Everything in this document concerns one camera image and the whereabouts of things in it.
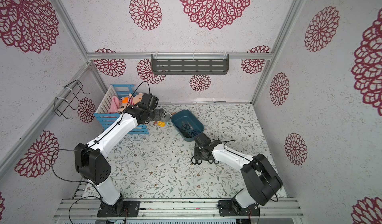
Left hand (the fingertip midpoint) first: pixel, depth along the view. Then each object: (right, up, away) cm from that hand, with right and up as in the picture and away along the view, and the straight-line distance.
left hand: (155, 115), depth 87 cm
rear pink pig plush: (-18, +12, +19) cm, 29 cm away
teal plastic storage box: (+17, 0, +23) cm, 29 cm away
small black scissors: (+35, -28, +3) cm, 45 cm away
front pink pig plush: (-23, +6, +9) cm, 25 cm away
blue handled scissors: (+21, -11, +17) cm, 29 cm away
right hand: (+27, -24, +2) cm, 36 cm away
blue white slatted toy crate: (-33, -2, +9) cm, 34 cm away
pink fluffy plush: (-31, +8, +15) cm, 35 cm away
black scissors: (+25, -28, +3) cm, 37 cm away
